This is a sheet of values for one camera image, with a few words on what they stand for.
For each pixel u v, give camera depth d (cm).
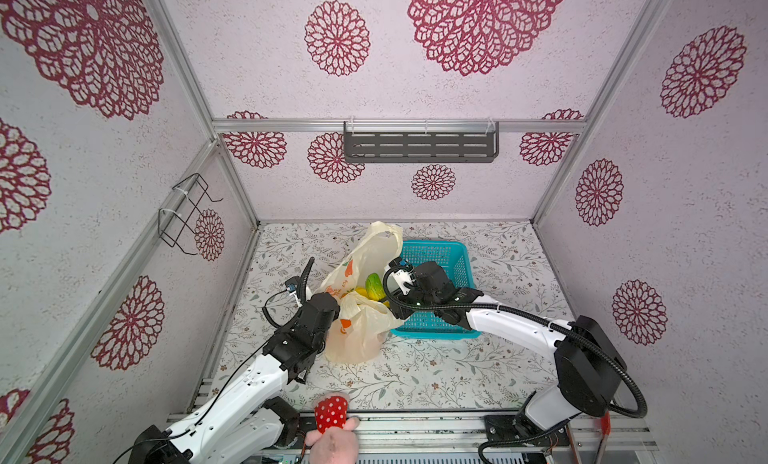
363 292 81
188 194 79
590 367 44
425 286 66
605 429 73
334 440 66
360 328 74
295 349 58
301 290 66
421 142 94
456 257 102
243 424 57
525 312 52
